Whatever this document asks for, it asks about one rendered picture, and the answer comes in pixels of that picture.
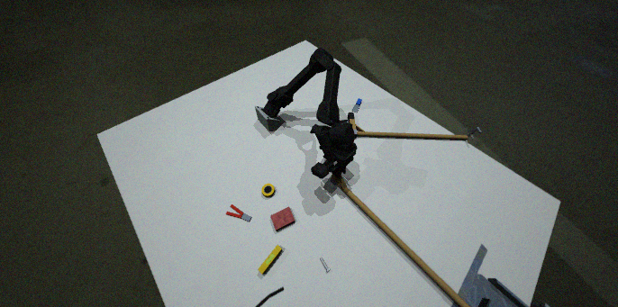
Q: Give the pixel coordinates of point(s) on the yellow tape roll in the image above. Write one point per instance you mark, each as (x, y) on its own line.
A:
(268, 190)

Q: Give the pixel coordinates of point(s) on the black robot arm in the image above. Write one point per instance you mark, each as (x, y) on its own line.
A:
(328, 110)

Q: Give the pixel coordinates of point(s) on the red-handled pliers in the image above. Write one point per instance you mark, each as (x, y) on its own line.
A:
(243, 215)

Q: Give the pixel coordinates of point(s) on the red rectangular block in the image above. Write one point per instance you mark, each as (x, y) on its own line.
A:
(282, 218)

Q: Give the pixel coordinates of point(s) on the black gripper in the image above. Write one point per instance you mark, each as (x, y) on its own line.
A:
(322, 170)

